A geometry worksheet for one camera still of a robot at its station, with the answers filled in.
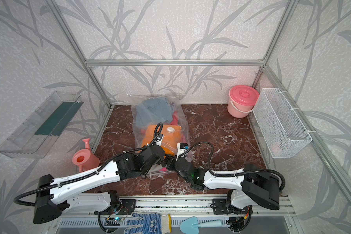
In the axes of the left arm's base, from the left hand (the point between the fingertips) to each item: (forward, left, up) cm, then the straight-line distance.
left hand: (160, 148), depth 75 cm
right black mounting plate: (-24, -31, -18) cm, 43 cm away
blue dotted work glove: (-31, +3, -18) cm, 36 cm away
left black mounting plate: (-24, +16, -17) cm, 33 cm away
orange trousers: (+5, -5, +2) cm, 7 cm away
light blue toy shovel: (-31, -15, -17) cm, 39 cm away
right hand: (-2, -2, -3) cm, 4 cm away
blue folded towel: (+33, +11, -9) cm, 36 cm away
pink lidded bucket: (+37, -52, +1) cm, 64 cm away
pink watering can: (-3, +42, -8) cm, 43 cm away
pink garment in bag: (+25, -7, -7) cm, 27 cm away
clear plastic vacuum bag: (+44, -7, -13) cm, 47 cm away
